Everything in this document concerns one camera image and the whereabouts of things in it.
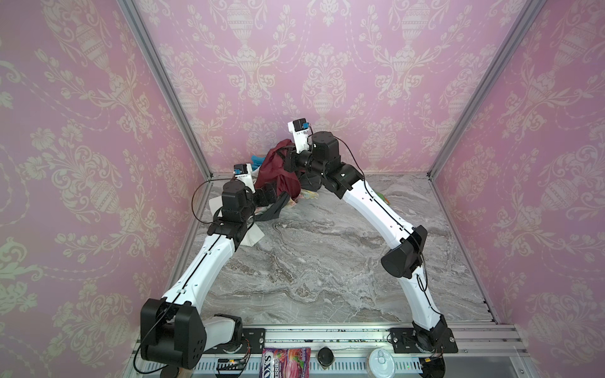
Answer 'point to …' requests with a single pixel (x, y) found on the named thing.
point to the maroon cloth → (272, 172)
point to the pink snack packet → (285, 363)
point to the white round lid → (381, 363)
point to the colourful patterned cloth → (304, 194)
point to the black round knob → (325, 356)
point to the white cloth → (254, 233)
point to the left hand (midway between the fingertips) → (267, 182)
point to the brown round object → (175, 372)
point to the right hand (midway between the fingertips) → (278, 147)
